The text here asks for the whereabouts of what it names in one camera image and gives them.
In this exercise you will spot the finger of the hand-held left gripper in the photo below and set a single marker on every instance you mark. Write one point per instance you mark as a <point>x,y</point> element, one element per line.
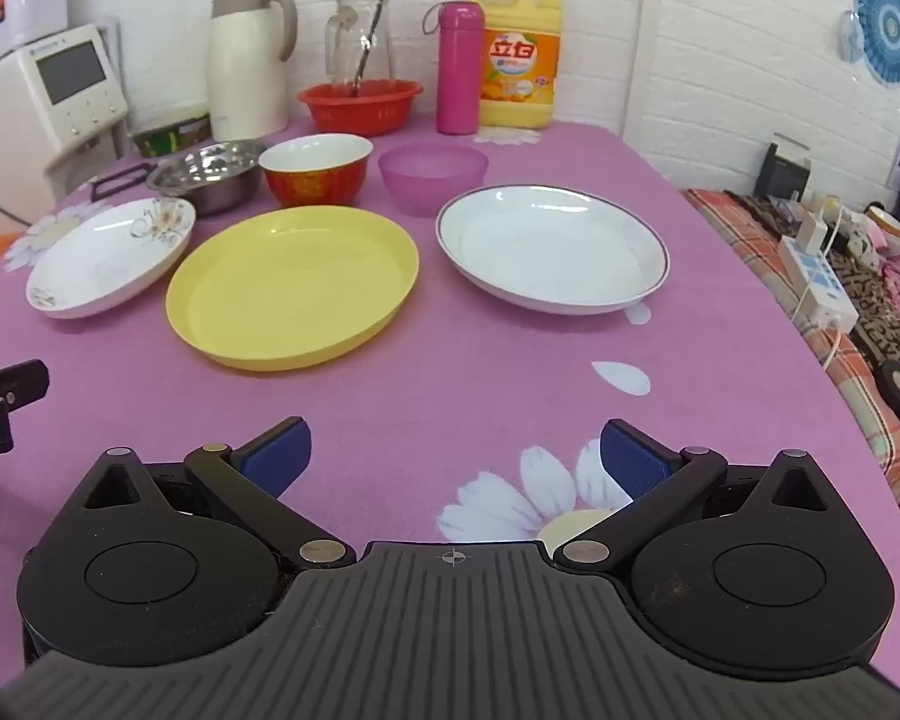
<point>15,382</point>

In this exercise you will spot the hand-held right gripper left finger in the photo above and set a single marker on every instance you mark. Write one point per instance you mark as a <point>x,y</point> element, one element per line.
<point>277,456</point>

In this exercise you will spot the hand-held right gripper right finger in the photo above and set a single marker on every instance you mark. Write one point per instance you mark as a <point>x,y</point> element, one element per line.
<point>634,461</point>

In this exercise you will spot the white floral plate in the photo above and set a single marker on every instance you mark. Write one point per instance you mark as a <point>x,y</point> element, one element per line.
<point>105,262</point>

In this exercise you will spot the yellow plastic plate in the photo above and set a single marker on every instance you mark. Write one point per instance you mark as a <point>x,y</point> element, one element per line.
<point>285,292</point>

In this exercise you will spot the white plate dark rim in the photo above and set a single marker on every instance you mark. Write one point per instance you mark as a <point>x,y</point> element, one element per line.
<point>547,247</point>

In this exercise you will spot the red bowl white inside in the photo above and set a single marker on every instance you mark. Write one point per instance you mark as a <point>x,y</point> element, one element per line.
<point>311,184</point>

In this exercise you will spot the stainless steel bowl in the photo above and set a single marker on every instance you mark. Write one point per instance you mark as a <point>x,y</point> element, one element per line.
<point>210,180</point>

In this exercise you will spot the purple plastic bowl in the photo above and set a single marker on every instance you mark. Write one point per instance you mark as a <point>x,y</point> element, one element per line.
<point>431,180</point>

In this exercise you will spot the pink floral tablecloth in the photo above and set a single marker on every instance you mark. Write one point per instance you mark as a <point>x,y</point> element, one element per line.
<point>495,367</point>

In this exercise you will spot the plaid bed sheet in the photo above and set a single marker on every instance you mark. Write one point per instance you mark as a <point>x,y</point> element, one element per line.
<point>859,390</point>

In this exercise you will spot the white power strip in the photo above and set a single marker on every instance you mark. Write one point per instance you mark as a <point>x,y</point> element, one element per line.
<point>821,286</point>

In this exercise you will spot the leopard print cloth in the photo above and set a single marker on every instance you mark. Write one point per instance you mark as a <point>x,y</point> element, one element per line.
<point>886,324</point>

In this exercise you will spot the instant noodle bowl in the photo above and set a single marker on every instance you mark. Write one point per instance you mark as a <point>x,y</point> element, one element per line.
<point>172,138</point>

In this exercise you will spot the white charger plug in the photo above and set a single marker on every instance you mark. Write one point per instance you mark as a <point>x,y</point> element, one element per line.
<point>814,229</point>

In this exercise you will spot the white countertop appliance with screen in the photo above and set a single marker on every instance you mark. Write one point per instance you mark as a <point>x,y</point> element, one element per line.
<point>67,75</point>

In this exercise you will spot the black box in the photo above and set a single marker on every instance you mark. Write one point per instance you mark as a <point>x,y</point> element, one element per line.
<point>784,180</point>

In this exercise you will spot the red plastic basket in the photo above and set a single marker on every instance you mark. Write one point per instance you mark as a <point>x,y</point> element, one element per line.
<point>360,118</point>

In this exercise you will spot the white thermos jug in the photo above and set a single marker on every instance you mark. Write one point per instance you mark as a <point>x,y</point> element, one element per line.
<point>244,67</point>

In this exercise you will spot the glass pitcher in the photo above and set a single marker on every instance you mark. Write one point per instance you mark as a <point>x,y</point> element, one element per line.
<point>341,52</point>

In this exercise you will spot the yellow detergent bottle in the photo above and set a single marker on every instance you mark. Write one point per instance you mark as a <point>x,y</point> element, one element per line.
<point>517,67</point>

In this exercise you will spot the pink thermos bottle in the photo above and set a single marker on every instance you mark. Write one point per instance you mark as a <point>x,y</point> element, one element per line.
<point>459,75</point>

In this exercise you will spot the dark stirring stick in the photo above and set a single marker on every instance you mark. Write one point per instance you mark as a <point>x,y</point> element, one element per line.
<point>375,19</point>

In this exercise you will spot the black plastic frame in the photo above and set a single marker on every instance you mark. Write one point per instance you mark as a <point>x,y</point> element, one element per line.
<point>99,188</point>

